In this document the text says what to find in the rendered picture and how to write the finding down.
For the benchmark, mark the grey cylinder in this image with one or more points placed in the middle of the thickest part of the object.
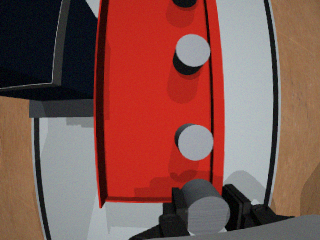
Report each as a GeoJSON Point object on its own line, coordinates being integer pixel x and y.
{"type": "Point", "coordinates": [191, 53]}
{"type": "Point", "coordinates": [195, 142]}
{"type": "Point", "coordinates": [208, 211]}
{"type": "Point", "coordinates": [184, 3]}

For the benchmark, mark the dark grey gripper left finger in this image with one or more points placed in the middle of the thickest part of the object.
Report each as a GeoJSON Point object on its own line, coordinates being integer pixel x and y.
{"type": "Point", "coordinates": [173, 221]}

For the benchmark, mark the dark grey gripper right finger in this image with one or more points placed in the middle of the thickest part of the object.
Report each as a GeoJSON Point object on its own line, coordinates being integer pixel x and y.
{"type": "Point", "coordinates": [243, 214]}

